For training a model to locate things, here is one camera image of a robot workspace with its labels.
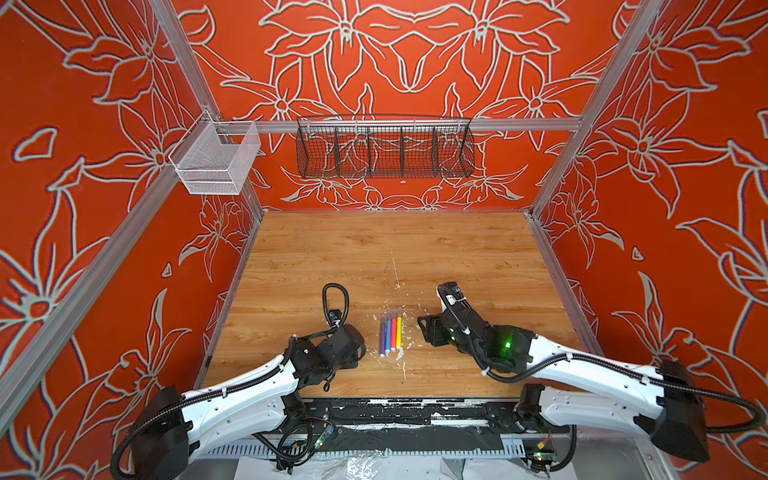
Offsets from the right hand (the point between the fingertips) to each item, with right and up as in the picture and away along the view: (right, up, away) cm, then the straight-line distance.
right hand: (420, 320), depth 75 cm
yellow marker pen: (-5, -6, +12) cm, 15 cm away
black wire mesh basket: (-10, +53, +25) cm, 59 cm away
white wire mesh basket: (-64, +47, +19) cm, 82 cm away
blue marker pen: (-8, -8, +11) cm, 15 cm away
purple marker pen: (-10, -8, +10) cm, 16 cm away
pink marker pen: (-6, -3, +15) cm, 16 cm away
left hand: (-17, -10, +5) cm, 21 cm away
